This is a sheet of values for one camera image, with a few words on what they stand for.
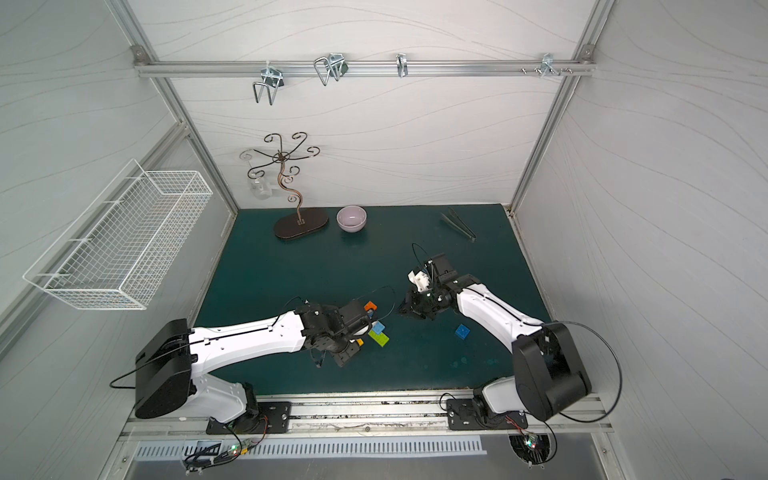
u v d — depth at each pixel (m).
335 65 0.75
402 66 0.78
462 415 0.74
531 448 0.72
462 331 0.87
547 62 0.76
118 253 0.69
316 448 0.70
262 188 0.98
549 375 0.42
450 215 1.18
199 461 0.68
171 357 0.42
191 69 0.79
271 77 0.78
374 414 0.76
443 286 0.68
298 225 1.14
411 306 0.73
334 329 0.59
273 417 0.74
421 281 0.80
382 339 0.86
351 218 1.14
